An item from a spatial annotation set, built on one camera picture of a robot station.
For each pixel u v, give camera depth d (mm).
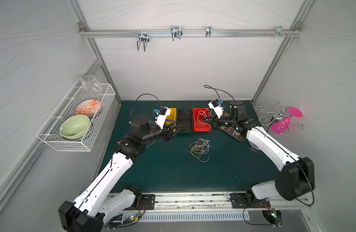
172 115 1030
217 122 690
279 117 746
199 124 988
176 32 762
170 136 596
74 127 626
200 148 908
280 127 702
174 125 694
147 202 735
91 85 648
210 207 732
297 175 414
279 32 765
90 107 719
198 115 801
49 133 556
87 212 373
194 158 883
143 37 784
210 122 751
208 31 793
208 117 749
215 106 688
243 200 733
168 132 591
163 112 568
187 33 774
